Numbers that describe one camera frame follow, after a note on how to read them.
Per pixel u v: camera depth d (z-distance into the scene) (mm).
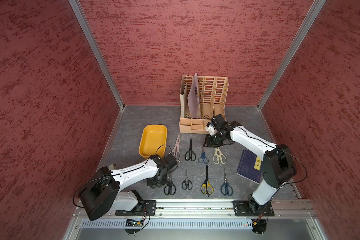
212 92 1120
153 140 997
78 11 722
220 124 707
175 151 945
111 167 849
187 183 829
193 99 961
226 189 810
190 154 942
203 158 924
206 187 801
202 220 710
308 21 757
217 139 744
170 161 706
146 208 741
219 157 920
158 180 689
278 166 460
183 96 860
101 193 415
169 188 809
